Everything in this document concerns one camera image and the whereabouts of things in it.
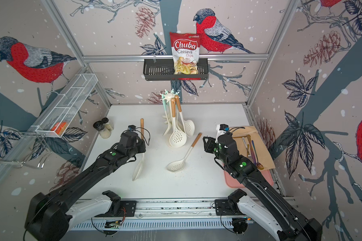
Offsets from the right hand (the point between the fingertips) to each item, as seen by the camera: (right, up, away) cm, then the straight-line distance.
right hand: (204, 137), depth 75 cm
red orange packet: (-66, +6, -10) cm, 67 cm away
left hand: (-32, -2, +8) cm, 33 cm away
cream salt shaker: (-62, +4, +26) cm, 68 cm away
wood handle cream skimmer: (-15, -19, +12) cm, 27 cm away
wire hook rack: (-79, -1, -4) cm, 80 cm away
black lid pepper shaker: (-64, -1, +23) cm, 68 cm away
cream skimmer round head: (-14, -2, +12) cm, 19 cm away
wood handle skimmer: (-8, +4, +18) cm, 20 cm away
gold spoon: (+34, -3, +25) cm, 42 cm away
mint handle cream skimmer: (-19, +7, +8) cm, 22 cm away
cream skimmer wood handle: (-36, -18, +6) cm, 41 cm away
